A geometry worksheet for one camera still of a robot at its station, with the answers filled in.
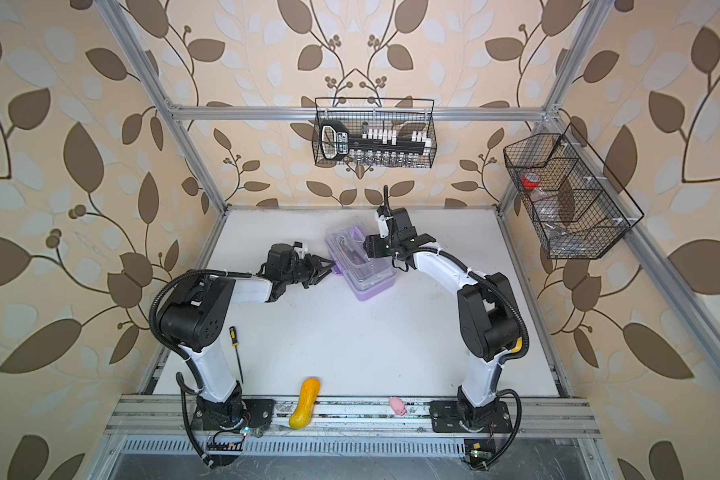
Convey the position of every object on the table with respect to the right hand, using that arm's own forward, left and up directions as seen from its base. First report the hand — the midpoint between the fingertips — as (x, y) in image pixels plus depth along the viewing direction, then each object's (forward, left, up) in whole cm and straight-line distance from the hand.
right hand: (375, 245), depth 92 cm
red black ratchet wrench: (-1, +7, -4) cm, 8 cm away
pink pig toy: (-42, -4, -13) cm, 44 cm away
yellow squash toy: (-44, +19, -11) cm, 49 cm away
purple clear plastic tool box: (-6, +3, -8) cm, 10 cm away
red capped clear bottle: (+5, -43, +20) cm, 48 cm away
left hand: (-3, +12, -4) cm, 13 cm away
